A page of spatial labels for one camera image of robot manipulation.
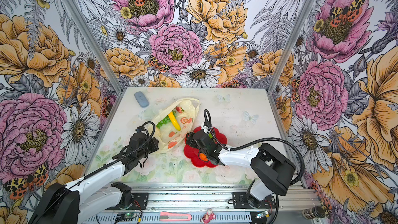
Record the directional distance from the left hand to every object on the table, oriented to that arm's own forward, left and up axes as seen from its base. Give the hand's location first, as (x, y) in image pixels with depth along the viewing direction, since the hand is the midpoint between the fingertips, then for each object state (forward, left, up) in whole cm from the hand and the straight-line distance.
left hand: (158, 145), depth 88 cm
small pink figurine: (-33, -27, -2) cm, 43 cm away
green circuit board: (-32, +10, -5) cm, 34 cm away
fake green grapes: (+17, -2, 0) cm, 17 cm away
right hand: (0, -19, +3) cm, 19 cm away
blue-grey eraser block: (+36, +18, -2) cm, 41 cm away
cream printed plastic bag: (+6, -5, -3) cm, 9 cm away
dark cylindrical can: (-33, -70, +6) cm, 77 cm away
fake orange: (-7, -25, 0) cm, 26 cm away
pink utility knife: (-32, -8, -4) cm, 34 cm away
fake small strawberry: (+26, -10, -1) cm, 27 cm away
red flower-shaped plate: (-4, -19, -4) cm, 20 cm away
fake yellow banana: (+16, -7, 0) cm, 18 cm away
